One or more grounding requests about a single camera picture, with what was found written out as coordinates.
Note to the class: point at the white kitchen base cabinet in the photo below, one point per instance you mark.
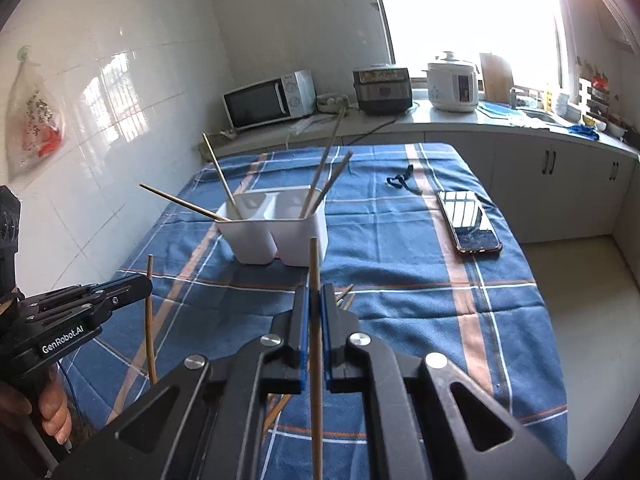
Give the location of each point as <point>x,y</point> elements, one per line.
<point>575,185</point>

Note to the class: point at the black smartphone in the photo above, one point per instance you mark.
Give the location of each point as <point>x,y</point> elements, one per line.
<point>470,225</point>

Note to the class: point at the black rice cooker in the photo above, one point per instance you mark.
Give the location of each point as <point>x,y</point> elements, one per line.
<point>382,90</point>

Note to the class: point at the blue counter mat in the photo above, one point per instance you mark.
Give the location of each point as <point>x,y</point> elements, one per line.
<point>495,108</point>

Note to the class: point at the kitchen window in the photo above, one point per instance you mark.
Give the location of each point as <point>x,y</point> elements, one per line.
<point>465,20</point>

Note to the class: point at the white rice cooker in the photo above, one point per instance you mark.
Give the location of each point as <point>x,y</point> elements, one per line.
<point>452,85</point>

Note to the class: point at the white chopstick holder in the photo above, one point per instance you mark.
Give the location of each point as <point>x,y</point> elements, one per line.
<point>300,240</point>

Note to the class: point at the black clip on table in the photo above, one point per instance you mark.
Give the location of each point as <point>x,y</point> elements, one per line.
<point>400,180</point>

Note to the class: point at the clear printed plastic bag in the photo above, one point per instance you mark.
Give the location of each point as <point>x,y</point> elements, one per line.
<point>35,120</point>

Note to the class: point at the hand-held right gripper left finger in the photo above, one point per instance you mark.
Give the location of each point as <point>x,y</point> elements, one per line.
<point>301,340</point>

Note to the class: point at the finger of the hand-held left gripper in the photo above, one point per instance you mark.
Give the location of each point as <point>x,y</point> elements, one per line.
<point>90,287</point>
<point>125,297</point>

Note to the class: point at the white microwave oven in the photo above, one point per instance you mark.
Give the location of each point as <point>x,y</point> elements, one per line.
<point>260,102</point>

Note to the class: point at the spice rack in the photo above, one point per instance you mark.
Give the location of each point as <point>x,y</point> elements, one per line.
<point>600,95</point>

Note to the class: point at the person's left hand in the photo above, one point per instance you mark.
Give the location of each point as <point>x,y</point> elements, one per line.
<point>55,410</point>

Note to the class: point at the bowl of eggs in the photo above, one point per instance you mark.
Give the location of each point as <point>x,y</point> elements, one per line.
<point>332,102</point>

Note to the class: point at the wooden cutting board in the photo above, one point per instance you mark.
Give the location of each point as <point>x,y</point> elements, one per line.
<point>495,77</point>

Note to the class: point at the green wall hook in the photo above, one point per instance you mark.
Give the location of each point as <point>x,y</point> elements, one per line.
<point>25,55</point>

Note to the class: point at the white wall cabinet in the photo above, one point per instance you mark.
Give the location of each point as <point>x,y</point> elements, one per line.
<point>617,5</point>

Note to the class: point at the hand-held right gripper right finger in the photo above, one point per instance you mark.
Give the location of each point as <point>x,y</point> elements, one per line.
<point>327,340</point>

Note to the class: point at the blue plaid tablecloth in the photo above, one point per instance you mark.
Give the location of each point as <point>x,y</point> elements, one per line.
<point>400,270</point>

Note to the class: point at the blue rag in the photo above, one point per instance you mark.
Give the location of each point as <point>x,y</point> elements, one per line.
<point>582,132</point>

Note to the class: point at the wooden chopstick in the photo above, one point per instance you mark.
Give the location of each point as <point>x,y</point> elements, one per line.
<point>325,160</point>
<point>314,270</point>
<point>330,176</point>
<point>220,175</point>
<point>349,302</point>
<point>336,179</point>
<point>150,340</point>
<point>347,291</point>
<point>180,201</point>

